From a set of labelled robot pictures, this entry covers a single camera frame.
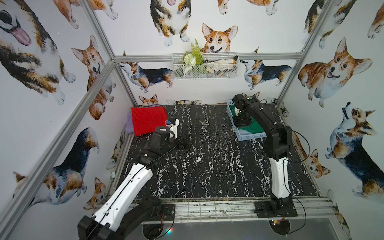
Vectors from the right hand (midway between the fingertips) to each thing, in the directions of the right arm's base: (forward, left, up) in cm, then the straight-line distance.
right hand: (237, 124), depth 94 cm
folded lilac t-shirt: (+5, +75, -9) cm, 76 cm away
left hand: (-15, +29, +14) cm, 35 cm away
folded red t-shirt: (+10, +63, -6) cm, 64 cm away
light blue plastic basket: (-4, -4, -6) cm, 8 cm away
